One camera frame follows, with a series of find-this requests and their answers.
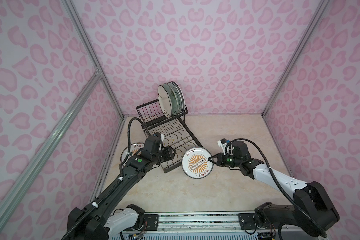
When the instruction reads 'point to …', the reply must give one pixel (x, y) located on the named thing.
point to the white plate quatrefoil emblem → (179, 98)
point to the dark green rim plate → (182, 97)
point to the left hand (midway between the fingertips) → (174, 151)
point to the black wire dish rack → (172, 129)
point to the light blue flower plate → (174, 104)
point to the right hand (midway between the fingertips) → (209, 160)
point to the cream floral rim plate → (164, 101)
